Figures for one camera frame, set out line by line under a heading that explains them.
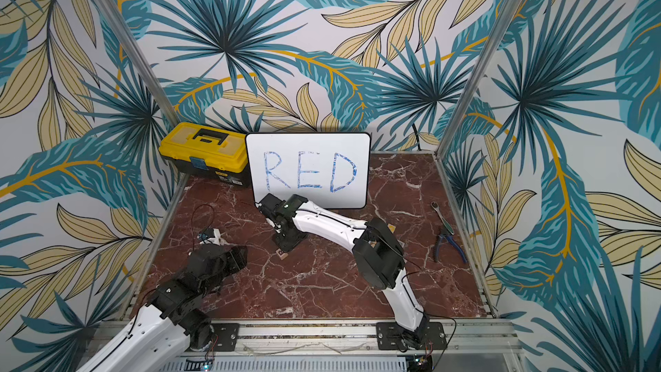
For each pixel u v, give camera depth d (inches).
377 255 19.5
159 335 20.2
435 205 39.6
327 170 35.3
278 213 24.4
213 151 37.8
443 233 37.3
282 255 34.4
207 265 23.3
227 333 29.0
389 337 28.7
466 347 29.0
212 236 28.1
